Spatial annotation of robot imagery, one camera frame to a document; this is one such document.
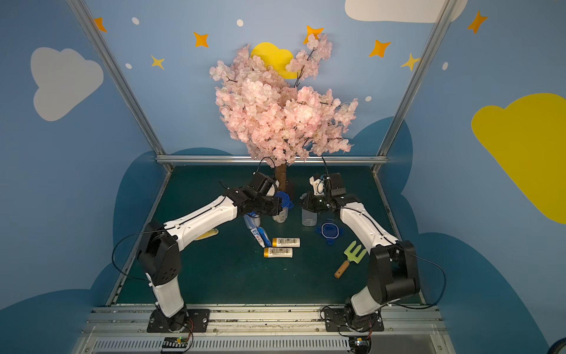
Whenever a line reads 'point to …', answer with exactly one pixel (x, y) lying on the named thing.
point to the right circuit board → (360, 342)
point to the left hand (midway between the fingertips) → (284, 205)
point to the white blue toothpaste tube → (256, 234)
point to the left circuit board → (175, 342)
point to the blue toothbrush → (268, 243)
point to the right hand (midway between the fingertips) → (302, 200)
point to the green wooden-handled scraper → (351, 256)
